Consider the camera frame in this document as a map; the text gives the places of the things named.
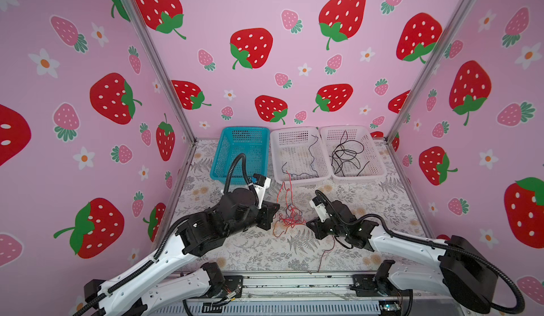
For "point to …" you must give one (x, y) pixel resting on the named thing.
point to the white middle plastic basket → (299, 154)
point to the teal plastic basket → (253, 142)
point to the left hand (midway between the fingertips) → (281, 206)
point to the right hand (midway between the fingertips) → (305, 224)
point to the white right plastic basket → (331, 136)
